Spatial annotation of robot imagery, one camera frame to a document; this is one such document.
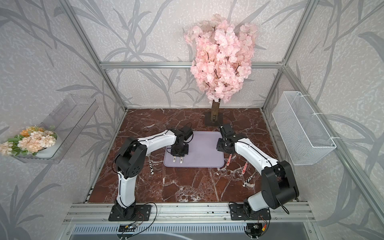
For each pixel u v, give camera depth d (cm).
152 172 86
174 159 91
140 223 71
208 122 112
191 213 75
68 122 75
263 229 69
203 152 94
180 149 80
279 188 42
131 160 52
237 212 73
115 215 72
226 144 63
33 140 49
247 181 84
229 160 91
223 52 62
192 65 75
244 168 89
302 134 61
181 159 91
